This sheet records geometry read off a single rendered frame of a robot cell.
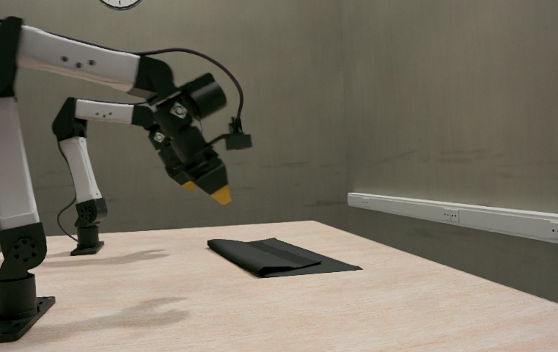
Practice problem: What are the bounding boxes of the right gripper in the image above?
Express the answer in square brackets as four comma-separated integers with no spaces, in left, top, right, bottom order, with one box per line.
[168,125,229,205]

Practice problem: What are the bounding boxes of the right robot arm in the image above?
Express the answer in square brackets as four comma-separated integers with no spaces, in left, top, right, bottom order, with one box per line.
[0,16,226,343]

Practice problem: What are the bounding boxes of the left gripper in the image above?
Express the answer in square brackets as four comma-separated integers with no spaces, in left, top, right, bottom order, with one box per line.
[157,145,193,191]

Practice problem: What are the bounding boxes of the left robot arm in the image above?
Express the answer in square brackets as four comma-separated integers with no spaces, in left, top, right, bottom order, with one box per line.
[51,98,172,256]

